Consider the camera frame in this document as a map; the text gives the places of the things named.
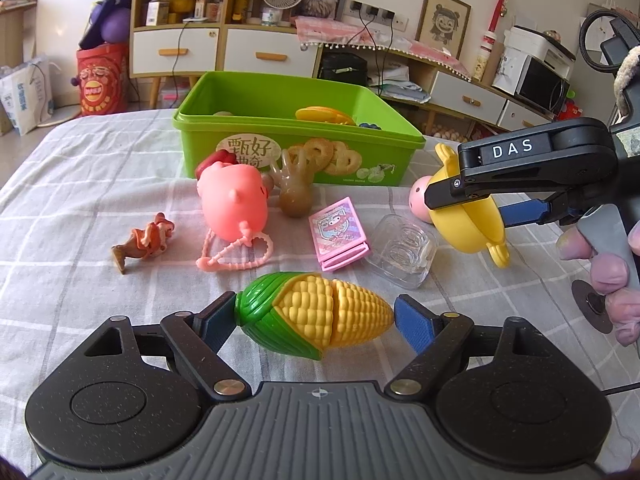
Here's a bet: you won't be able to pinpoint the pink pig toy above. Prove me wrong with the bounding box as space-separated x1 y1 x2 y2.
195 150 269 242

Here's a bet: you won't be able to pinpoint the white paper shopping bag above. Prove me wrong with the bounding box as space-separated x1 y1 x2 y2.
0 55 54 136

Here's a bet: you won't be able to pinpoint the yellow toy pot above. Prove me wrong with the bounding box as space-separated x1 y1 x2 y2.
424 143 510 269

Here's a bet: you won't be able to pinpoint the white microwave oven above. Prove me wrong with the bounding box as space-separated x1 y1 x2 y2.
492 48 570 116

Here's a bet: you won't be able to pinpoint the pink capsule ball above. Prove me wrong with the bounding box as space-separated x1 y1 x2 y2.
408 176 433 224

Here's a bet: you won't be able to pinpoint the orange plastic toy lid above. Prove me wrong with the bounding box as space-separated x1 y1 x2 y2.
295 106 356 126

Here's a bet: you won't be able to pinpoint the green plastic storage box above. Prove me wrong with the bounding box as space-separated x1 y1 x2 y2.
172 72 425 186

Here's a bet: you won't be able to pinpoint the brown hand shaped toy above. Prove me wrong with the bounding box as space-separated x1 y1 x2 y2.
269 148 316 218

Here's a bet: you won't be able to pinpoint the purple toy grapes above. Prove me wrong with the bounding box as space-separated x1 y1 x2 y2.
358 122 381 130

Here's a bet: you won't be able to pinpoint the black bag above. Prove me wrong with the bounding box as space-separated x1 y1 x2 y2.
319 51 368 87

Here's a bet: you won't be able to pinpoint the long wooden tv sideboard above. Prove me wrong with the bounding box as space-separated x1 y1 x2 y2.
319 44 551 132

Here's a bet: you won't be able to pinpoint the pink card pack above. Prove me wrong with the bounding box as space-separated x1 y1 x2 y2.
308 197 370 272

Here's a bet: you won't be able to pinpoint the wooden cabinet with drawers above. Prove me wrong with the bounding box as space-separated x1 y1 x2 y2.
129 0 320 108

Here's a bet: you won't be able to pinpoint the grey checked table cloth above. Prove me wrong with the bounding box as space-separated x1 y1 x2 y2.
1 110 639 471

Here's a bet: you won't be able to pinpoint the brown squirrel figurine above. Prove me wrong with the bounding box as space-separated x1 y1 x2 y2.
111 212 176 274

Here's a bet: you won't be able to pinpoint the clear plastic case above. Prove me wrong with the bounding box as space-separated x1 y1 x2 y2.
364 214 438 289

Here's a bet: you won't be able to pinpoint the purple plush toy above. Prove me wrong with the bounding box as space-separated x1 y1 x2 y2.
79 0 132 50

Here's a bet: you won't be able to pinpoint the pink lace cloth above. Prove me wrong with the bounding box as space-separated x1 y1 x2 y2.
294 16 472 81

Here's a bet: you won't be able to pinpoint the framed cartoon girl picture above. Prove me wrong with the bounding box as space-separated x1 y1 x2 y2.
416 0 472 58

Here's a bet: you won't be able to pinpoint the toy corn cob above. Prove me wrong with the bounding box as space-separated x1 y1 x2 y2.
234 272 394 361

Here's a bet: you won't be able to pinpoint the right hand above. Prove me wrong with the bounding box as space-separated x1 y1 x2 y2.
556 226 639 347

